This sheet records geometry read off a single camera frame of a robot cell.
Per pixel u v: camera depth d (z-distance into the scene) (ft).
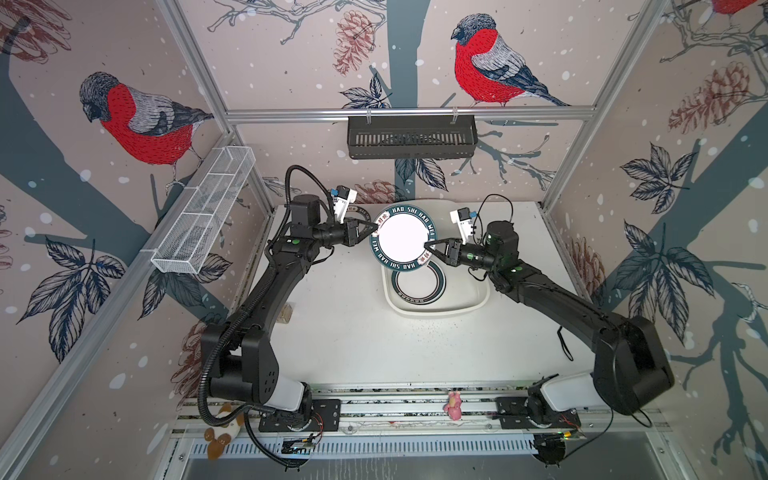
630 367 1.37
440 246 2.43
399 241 2.52
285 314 2.87
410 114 2.98
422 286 3.12
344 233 2.27
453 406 2.39
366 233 2.48
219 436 2.25
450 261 2.31
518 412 2.39
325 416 2.40
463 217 2.35
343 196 2.30
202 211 2.56
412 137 3.40
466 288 3.19
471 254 2.29
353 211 3.96
